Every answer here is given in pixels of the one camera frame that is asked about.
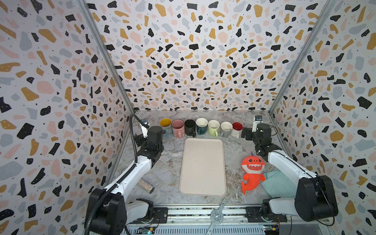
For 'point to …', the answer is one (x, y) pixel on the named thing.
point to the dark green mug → (201, 124)
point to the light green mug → (213, 126)
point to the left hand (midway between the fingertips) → (144, 129)
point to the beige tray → (202, 171)
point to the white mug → (237, 129)
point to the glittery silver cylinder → (146, 185)
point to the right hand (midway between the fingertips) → (250, 125)
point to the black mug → (190, 128)
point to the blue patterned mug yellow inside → (166, 124)
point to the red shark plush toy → (252, 166)
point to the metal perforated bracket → (216, 217)
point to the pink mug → (178, 128)
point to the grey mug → (226, 128)
